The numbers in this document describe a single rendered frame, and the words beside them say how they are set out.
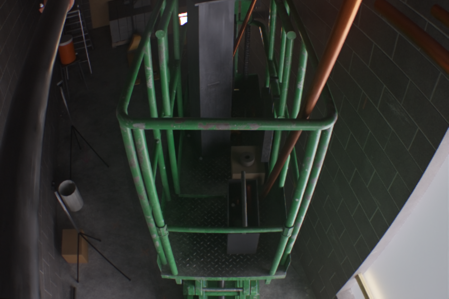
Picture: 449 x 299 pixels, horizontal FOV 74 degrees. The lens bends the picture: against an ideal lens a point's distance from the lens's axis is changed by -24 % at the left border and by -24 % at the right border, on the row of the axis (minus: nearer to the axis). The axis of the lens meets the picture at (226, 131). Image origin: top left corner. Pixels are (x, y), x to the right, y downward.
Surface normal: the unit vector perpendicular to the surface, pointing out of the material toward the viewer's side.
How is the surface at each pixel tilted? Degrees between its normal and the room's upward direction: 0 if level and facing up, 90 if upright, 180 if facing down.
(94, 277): 0
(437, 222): 90
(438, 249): 90
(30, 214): 64
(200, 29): 90
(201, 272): 0
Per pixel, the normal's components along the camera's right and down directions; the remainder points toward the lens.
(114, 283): 0.02, -0.72
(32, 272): 0.91, -0.40
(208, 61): 0.41, 0.64
